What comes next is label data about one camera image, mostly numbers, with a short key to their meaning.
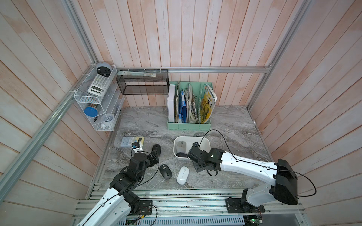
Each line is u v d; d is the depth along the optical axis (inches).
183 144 37.5
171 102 35.8
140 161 21.8
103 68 31.6
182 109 38.8
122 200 19.8
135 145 26.0
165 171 33.2
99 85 30.5
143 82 41.7
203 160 23.2
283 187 15.6
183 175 32.3
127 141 38.6
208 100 39.3
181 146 36.5
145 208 28.7
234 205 28.8
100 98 29.3
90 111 30.2
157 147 37.5
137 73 35.9
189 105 36.6
